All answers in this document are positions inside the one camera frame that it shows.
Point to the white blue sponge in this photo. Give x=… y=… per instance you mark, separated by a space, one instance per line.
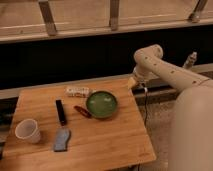
x=61 y=140

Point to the wooden table board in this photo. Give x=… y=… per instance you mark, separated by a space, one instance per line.
x=95 y=145

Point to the black rectangular bar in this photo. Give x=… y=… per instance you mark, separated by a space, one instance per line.
x=61 y=114

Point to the metal bracket middle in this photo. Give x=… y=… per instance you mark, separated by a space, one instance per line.
x=114 y=14

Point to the metal bracket right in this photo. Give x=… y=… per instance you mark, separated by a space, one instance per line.
x=194 y=17

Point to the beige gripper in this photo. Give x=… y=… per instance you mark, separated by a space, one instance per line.
x=133 y=83

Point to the metal bracket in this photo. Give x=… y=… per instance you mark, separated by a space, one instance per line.
x=114 y=14
x=47 y=17
x=194 y=17

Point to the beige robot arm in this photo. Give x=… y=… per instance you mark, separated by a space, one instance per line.
x=191 y=132

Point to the metal bracket left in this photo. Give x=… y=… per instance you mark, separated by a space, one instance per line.
x=47 y=17

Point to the white patterned packet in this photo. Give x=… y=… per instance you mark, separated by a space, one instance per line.
x=73 y=91

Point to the green bowl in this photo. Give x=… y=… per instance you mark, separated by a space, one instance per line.
x=101 y=104

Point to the small red object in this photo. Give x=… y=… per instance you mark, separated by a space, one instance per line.
x=82 y=111

